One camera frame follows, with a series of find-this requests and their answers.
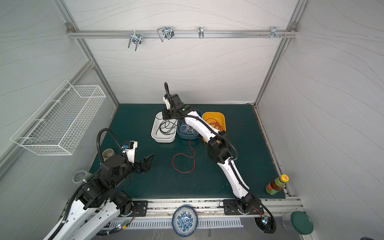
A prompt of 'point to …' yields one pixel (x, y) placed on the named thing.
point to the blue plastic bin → (185, 131)
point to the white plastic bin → (160, 137)
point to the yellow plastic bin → (217, 119)
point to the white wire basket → (58, 125)
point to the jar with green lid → (297, 222)
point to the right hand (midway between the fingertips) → (164, 109)
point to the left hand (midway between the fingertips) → (148, 151)
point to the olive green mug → (107, 153)
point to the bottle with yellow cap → (276, 184)
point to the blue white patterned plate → (185, 221)
